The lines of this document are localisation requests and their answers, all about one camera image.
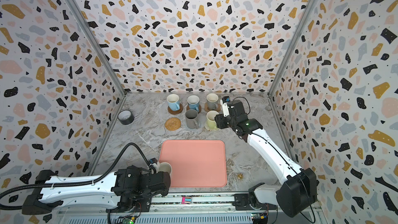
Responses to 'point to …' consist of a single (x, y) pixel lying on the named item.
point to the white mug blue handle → (172, 100)
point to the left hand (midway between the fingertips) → (172, 188)
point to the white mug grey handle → (212, 101)
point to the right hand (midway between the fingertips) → (219, 114)
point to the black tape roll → (125, 117)
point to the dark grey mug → (192, 121)
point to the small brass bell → (240, 176)
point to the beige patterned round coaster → (207, 127)
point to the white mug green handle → (210, 118)
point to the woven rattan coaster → (172, 124)
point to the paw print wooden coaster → (205, 107)
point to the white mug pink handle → (165, 167)
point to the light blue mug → (193, 101)
